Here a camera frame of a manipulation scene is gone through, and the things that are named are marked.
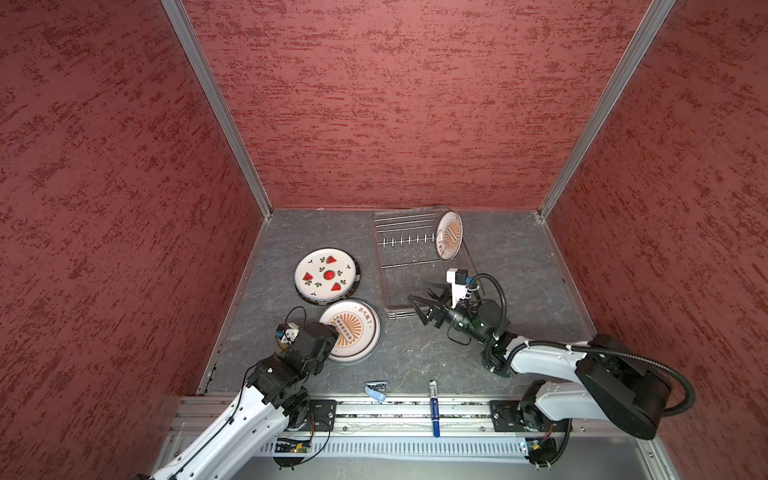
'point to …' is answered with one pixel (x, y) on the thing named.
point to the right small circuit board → (541, 451)
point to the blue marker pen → (434, 407)
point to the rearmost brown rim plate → (449, 234)
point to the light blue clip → (376, 389)
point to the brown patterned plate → (359, 329)
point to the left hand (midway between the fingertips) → (333, 342)
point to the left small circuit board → (292, 461)
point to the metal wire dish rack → (407, 256)
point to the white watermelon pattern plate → (325, 275)
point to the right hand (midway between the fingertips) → (413, 297)
